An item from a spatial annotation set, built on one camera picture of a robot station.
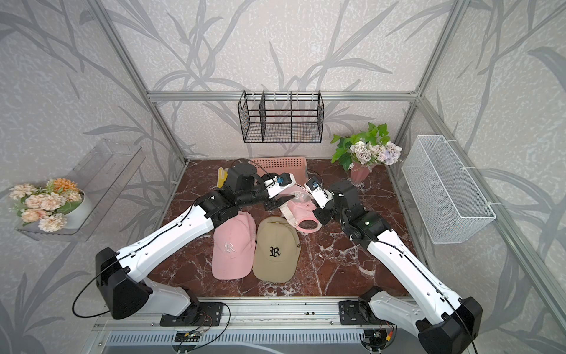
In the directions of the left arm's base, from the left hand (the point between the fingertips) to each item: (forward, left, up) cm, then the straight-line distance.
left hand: (289, 186), depth 71 cm
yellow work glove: (+28, +36, -29) cm, 54 cm away
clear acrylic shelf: (+5, +65, -2) cm, 65 cm away
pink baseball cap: (-12, +21, -22) cm, 33 cm away
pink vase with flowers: (+18, -26, -1) cm, 32 cm away
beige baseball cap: (-12, +5, -24) cm, 27 cm away
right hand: (-1, -9, -5) cm, 10 cm away
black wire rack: (+46, +5, -5) cm, 47 cm away
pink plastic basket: (+35, -2, -28) cm, 45 cm away
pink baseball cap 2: (+1, -4, -15) cm, 16 cm away
